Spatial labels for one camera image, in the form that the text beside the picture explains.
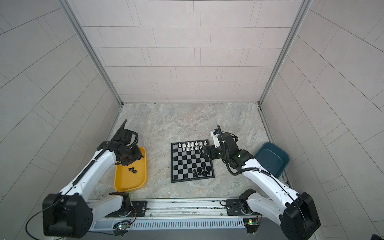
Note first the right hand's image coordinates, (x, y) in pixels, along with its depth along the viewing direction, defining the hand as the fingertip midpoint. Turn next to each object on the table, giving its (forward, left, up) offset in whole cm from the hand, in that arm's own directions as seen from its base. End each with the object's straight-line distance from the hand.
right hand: (206, 150), depth 78 cm
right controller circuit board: (-31, -19, -14) cm, 39 cm away
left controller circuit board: (-30, +39, -8) cm, 50 cm away
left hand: (+3, +34, -4) cm, 34 cm away
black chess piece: (-4, +41, -10) cm, 43 cm away
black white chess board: (-2, +10, -10) cm, 15 cm away
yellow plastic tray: (-7, +41, -12) cm, 44 cm away
